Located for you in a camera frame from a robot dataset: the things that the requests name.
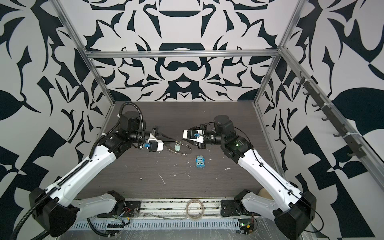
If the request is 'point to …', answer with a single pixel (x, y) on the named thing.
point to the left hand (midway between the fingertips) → (176, 133)
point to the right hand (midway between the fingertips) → (185, 131)
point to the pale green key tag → (177, 147)
